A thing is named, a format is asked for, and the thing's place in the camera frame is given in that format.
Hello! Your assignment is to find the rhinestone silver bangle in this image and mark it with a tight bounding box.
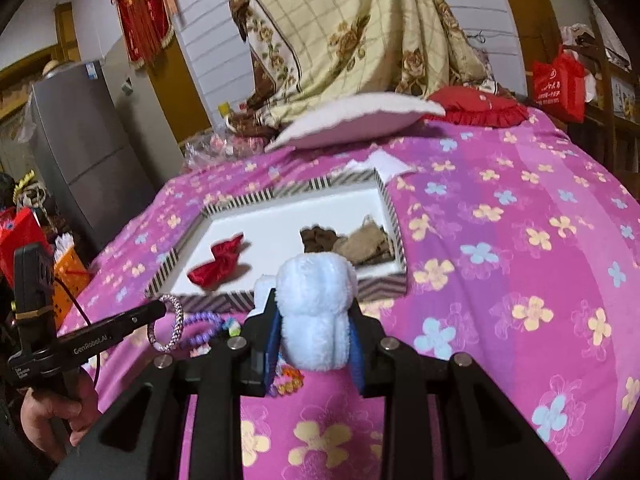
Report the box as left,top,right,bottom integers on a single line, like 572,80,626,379
146,294,184,354

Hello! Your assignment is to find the purple beaded bracelet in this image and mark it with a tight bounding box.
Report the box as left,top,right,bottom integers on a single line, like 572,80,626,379
179,310,227,350

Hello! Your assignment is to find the pink orange flower bracelet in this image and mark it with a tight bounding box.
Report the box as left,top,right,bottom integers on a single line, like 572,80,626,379
269,363,305,398

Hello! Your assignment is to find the red shiny hair bow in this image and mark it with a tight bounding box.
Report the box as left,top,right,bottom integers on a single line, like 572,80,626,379
186,233,244,290

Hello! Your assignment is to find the white fluffy scrunchie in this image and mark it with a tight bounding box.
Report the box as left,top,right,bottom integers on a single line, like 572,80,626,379
250,252,358,372

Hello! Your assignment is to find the brown organza hair bow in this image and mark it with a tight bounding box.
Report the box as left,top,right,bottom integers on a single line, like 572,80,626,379
332,216,395,268

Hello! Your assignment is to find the dark brown scrunchie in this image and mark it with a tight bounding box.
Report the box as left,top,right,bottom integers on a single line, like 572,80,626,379
299,226,346,254

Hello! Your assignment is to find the person's left hand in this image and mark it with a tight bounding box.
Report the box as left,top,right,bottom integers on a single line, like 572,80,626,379
21,368,102,463

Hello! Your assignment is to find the orange plastic basket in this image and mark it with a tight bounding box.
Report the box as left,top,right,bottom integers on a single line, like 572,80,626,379
53,247,92,328

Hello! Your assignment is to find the pink floral bedsheet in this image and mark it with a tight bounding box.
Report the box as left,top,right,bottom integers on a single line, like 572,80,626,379
79,108,639,479

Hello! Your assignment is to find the grey refrigerator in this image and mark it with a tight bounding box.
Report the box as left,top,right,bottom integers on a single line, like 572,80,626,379
28,41,182,256

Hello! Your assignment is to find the striped black white tray box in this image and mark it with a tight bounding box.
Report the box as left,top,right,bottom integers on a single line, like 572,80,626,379
144,169,408,313

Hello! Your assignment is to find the clear plastic bag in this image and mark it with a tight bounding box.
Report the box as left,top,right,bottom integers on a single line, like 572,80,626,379
179,129,267,174

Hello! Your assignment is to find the white folded paper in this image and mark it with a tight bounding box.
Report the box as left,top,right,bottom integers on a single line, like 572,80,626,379
343,150,414,183

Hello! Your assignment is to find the wooden shelf rack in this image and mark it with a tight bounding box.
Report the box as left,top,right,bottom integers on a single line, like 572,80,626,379
566,12,639,186

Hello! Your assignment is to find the red ruffled cushion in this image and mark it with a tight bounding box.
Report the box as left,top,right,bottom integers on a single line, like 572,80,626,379
423,86,528,128

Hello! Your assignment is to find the white pink pillow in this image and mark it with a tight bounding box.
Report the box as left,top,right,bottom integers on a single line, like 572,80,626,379
265,92,446,153

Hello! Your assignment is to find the red shopping bag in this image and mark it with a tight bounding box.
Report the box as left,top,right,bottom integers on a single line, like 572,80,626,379
532,47,586,124

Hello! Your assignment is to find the red chinese knot decoration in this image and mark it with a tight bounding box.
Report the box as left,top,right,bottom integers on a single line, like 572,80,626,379
111,0,178,68

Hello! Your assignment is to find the cream floral blanket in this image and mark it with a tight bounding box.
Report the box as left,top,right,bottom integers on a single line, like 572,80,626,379
228,0,488,139

